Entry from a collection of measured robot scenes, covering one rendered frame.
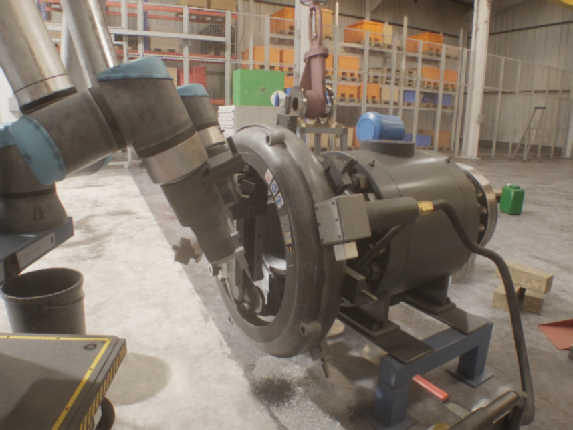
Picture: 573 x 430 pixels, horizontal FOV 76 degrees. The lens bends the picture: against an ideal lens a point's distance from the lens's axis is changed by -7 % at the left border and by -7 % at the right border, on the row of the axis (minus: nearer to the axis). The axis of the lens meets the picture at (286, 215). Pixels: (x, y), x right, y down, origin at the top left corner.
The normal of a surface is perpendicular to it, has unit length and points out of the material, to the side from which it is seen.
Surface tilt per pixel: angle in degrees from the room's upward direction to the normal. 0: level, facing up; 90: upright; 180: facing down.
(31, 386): 0
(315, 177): 48
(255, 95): 90
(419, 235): 83
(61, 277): 87
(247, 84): 90
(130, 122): 109
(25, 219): 70
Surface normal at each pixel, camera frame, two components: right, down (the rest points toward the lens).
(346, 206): 0.50, -0.18
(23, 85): -0.04, 0.42
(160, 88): 0.76, 0.01
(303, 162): 0.35, -0.58
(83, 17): 0.23, 0.04
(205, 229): 0.30, 0.50
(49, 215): 0.87, -0.22
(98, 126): 0.50, 0.25
